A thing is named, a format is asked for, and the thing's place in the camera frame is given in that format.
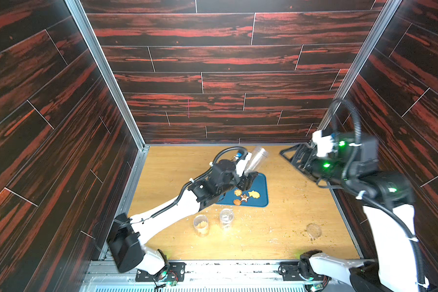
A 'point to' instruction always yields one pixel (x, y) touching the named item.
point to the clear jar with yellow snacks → (201, 223)
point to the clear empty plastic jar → (226, 216)
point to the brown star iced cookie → (244, 198)
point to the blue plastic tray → (260, 185)
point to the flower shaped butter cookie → (238, 192)
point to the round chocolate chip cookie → (237, 202)
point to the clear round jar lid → (314, 231)
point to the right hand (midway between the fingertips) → (290, 156)
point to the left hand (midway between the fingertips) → (252, 171)
